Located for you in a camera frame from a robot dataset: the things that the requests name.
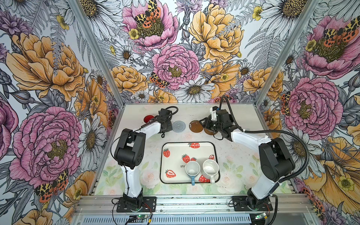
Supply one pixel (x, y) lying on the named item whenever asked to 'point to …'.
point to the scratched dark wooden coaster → (195, 126)
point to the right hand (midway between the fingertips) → (201, 125)
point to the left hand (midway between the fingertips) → (166, 130)
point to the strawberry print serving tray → (174, 156)
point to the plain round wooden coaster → (210, 132)
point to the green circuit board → (140, 216)
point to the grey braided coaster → (178, 126)
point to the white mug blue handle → (192, 168)
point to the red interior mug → (147, 118)
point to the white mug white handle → (210, 168)
